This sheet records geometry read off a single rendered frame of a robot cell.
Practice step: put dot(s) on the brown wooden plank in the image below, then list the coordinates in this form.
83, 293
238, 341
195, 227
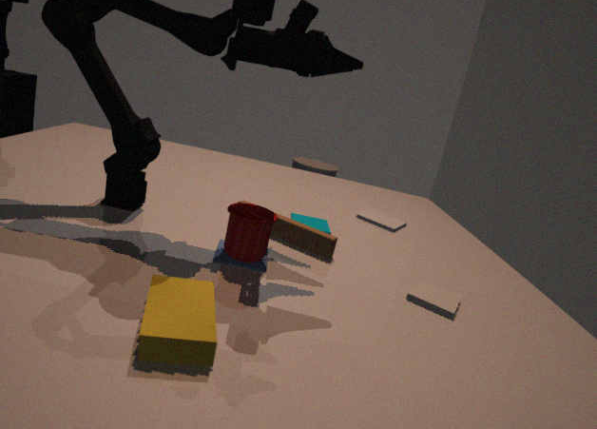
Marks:
304, 236

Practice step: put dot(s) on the yellow box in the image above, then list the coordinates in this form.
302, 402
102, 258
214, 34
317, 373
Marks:
179, 322

